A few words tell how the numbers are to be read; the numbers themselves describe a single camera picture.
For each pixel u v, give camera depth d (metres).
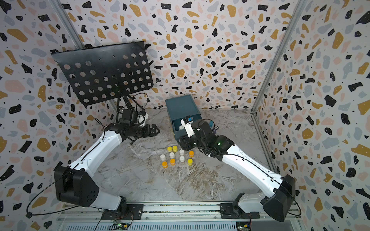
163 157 0.92
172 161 0.90
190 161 0.90
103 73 0.73
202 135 0.54
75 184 0.41
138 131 0.70
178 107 0.95
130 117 0.65
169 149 0.95
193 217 0.73
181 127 0.88
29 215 0.60
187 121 0.62
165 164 0.89
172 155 0.92
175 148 0.95
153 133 0.75
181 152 0.94
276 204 0.38
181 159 0.90
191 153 0.94
